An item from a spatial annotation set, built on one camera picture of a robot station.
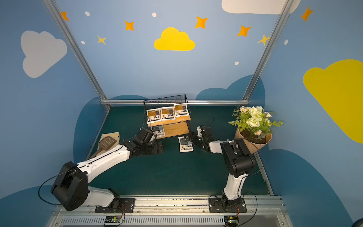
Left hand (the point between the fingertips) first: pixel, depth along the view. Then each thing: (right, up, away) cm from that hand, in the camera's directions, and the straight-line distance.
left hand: (159, 147), depth 86 cm
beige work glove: (-36, +5, +16) cm, 39 cm away
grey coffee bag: (-4, +9, +17) cm, 20 cm away
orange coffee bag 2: (+13, +24, +10) cm, 29 cm away
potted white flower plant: (+52, +14, -13) cm, 56 cm away
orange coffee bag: (-5, +20, +7) cm, 22 cm away
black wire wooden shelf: (+12, +12, +22) cm, 27 cm away
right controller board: (+40, -36, -13) cm, 56 cm away
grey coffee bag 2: (+16, -1, +12) cm, 20 cm away
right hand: (+19, +4, +12) cm, 23 cm away
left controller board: (-22, -35, -14) cm, 44 cm away
